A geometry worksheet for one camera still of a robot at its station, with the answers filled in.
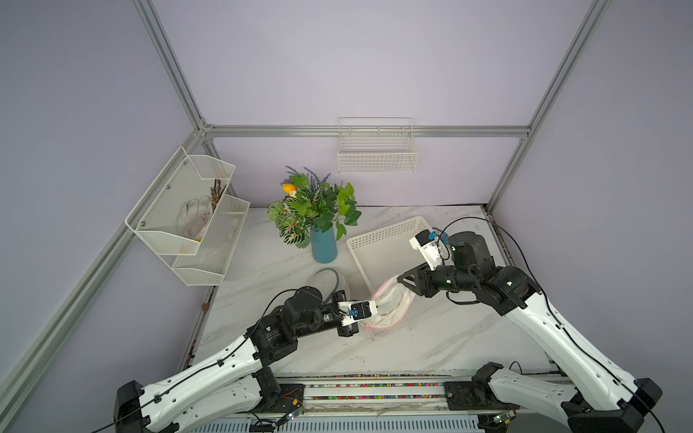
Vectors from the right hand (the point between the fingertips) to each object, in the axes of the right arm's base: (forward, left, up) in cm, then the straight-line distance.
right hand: (404, 282), depth 68 cm
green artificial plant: (+23, +25, +7) cm, 35 cm away
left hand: (-5, +9, -1) cm, 11 cm away
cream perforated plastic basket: (+28, +1, -27) cm, 39 cm away
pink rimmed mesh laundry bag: (-6, +4, +3) cm, 8 cm away
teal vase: (+26, +24, -17) cm, 39 cm away
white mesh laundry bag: (+12, +22, -19) cm, 31 cm away
